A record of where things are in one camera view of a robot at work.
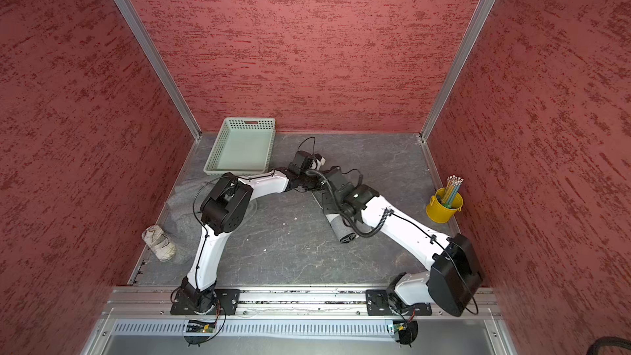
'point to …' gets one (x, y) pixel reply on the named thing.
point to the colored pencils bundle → (452, 186)
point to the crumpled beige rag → (163, 246)
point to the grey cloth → (182, 223)
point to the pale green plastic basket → (243, 146)
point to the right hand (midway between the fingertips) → (331, 206)
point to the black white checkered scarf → (343, 232)
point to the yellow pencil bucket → (438, 212)
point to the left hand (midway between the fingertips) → (331, 187)
